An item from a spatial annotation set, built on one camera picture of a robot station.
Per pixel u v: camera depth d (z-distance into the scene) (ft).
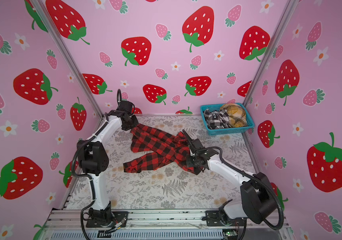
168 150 3.13
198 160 2.08
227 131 3.42
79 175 3.04
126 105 2.54
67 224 2.39
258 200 1.37
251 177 1.45
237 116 3.52
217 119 3.46
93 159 1.79
